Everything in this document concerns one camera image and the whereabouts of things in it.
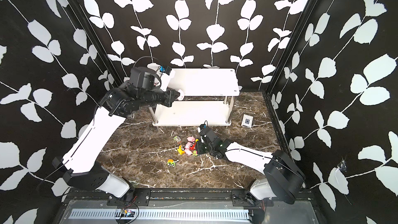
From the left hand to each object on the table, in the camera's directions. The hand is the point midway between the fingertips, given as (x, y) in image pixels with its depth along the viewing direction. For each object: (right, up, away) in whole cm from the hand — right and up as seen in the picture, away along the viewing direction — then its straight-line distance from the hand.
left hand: (179, 91), depth 63 cm
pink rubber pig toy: (+3, -27, +29) cm, 40 cm away
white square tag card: (+39, -17, +38) cm, 57 cm away
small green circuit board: (-26, -56, +7) cm, 62 cm away
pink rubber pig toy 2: (+1, -32, +25) cm, 40 cm away
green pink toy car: (+5, -33, +23) cm, 41 cm away
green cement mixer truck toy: (-8, -37, +20) cm, 43 cm away
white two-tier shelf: (+14, -1, +53) cm, 55 cm away
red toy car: (+4, -30, +25) cm, 39 cm away
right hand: (+5, -27, +20) cm, 34 cm away
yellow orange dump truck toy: (-3, -32, +25) cm, 41 cm away
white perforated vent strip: (-10, -56, +7) cm, 58 cm away
